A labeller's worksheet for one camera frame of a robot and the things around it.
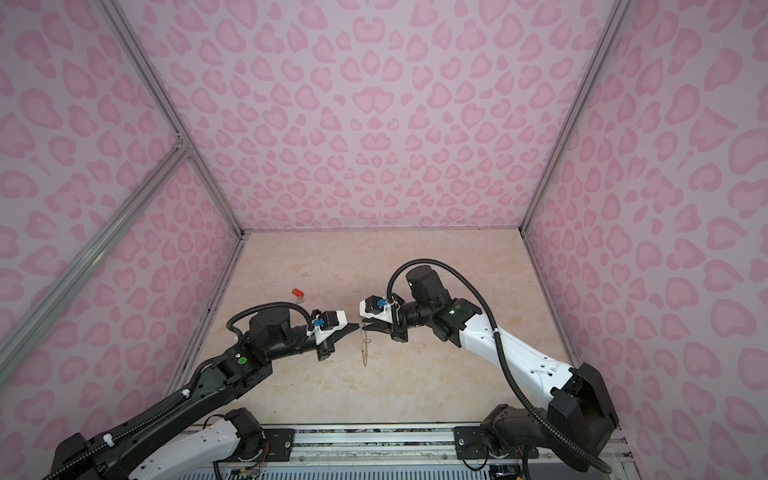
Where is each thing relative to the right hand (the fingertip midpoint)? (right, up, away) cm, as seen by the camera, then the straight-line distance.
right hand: (369, 318), depth 71 cm
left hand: (-3, 0, -2) cm, 3 cm away
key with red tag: (-27, +2, +32) cm, 42 cm away
